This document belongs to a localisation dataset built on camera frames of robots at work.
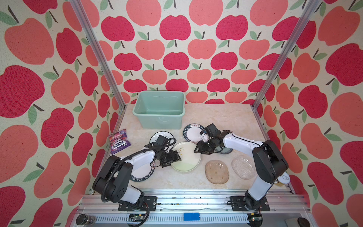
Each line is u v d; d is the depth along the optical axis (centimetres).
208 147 78
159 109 111
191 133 105
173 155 79
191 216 70
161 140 74
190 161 87
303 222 61
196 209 73
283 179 78
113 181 43
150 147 68
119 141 96
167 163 80
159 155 69
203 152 81
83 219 62
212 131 75
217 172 86
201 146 80
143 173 84
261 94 115
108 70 98
